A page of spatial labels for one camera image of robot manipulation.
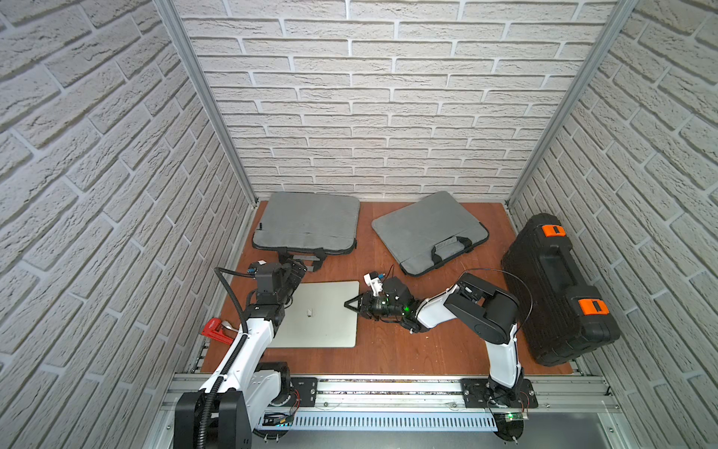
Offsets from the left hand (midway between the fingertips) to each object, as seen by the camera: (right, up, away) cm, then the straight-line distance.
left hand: (300, 264), depth 85 cm
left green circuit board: (-2, -39, -14) cm, 42 cm away
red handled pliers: (-25, -20, -2) cm, 32 cm away
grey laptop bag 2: (+45, +10, +18) cm, 49 cm away
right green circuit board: (+60, -38, -14) cm, 72 cm away
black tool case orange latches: (+69, -11, -18) cm, 72 cm away
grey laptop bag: (-3, +12, +22) cm, 25 cm away
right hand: (+15, -13, 0) cm, 20 cm away
